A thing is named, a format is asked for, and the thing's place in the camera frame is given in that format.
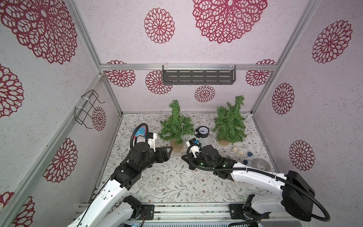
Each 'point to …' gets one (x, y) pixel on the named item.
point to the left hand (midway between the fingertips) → (169, 150)
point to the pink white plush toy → (140, 135)
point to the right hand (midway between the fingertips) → (180, 157)
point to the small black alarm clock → (203, 131)
